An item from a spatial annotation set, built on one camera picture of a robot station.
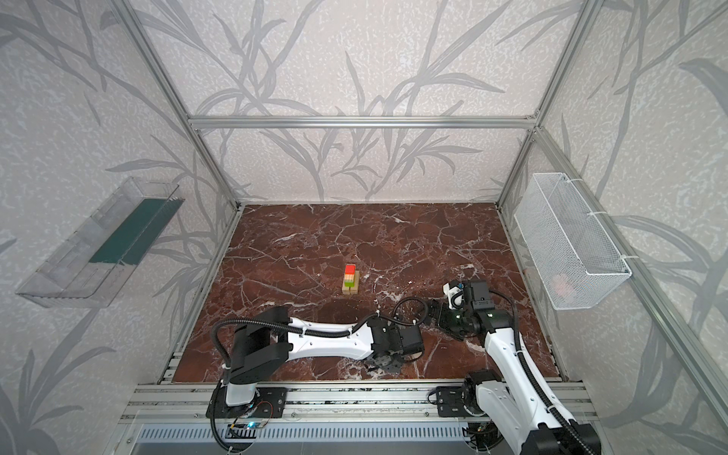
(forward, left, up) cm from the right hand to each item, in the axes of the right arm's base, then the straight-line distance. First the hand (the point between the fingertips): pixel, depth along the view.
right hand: (427, 310), depth 81 cm
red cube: (+21, +25, -12) cm, 35 cm away
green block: (+11, +24, -3) cm, 27 cm away
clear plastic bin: (0, +80, +23) cm, 84 cm away
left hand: (-11, +9, -8) cm, 16 cm away
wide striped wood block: (+11, +24, -3) cm, 27 cm away
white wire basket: (+1, -29, +26) cm, 39 cm away
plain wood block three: (+10, +24, -7) cm, 27 cm away
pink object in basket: (+1, -34, +12) cm, 36 cm away
